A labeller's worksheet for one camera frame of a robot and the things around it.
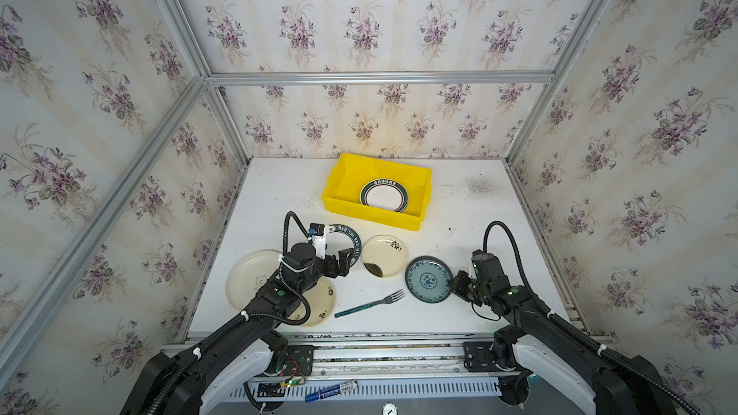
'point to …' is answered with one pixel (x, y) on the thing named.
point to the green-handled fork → (393, 297)
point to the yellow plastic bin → (342, 189)
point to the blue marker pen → (332, 391)
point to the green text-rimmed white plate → (340, 237)
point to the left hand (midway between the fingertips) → (340, 245)
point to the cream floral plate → (322, 300)
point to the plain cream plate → (248, 274)
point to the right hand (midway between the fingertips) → (446, 286)
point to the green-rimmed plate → (387, 193)
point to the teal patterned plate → (428, 280)
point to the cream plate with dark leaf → (384, 256)
